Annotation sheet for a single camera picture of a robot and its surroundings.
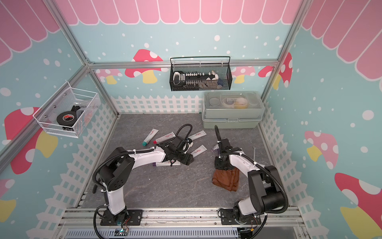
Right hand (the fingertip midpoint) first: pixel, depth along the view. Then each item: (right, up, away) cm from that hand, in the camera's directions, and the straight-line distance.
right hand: (218, 165), depth 91 cm
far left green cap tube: (-47, +17, +14) cm, 52 cm away
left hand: (-19, +3, +2) cm, 19 cm away
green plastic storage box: (+11, +36, +12) cm, 39 cm away
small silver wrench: (+25, +6, +8) cm, 27 cm away
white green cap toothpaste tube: (-12, +18, +15) cm, 26 cm away
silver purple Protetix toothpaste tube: (-1, +10, +7) cm, 12 cm away
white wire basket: (-74, +37, -11) cm, 84 cm away
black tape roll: (-76, +28, -20) cm, 83 cm away
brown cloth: (+5, -6, -6) cm, 10 cm away
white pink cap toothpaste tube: (-36, +16, +14) cm, 42 cm away
